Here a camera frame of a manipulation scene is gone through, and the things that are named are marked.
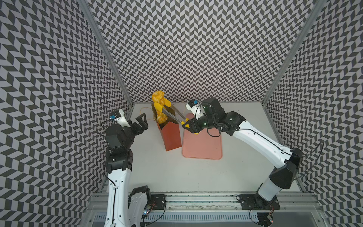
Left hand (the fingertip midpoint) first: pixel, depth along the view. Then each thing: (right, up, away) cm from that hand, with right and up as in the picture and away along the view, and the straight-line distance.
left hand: (138, 118), depth 69 cm
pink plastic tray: (+37, -18, +24) cm, 48 cm away
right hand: (+24, -4, +1) cm, 25 cm away
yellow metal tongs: (+9, +5, +5) cm, 12 cm away
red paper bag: (+15, -7, +7) cm, 18 cm away
